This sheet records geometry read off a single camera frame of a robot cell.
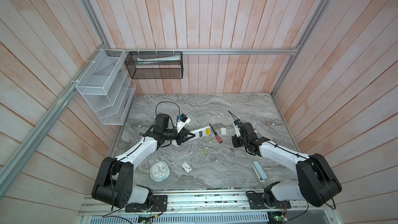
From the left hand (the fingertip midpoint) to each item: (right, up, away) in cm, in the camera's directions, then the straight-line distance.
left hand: (192, 137), depth 81 cm
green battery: (+10, -5, +15) cm, 18 cm away
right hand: (+25, -2, +11) cm, 28 cm away
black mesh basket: (-26, +45, +23) cm, 57 cm away
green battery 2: (+7, -10, +10) cm, 16 cm away
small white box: (-3, -17, +3) cm, 18 cm away
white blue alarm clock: (-18, -19, 0) cm, 26 cm away
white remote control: (+4, +2, 0) cm, 5 cm away
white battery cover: (+20, 0, +19) cm, 28 cm away
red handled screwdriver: (+15, -2, +17) cm, 23 cm away
